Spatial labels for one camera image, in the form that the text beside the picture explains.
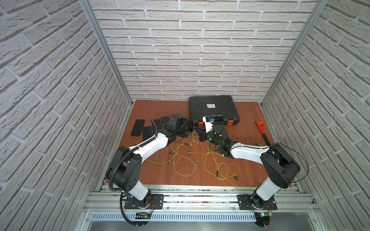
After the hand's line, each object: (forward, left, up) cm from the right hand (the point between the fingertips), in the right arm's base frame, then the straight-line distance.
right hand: (197, 128), depth 86 cm
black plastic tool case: (+25, -23, -11) cm, 35 cm away
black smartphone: (+16, +44, -18) cm, 50 cm away
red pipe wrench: (+11, -50, -15) cm, 53 cm away
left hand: (+3, +1, +3) cm, 5 cm away
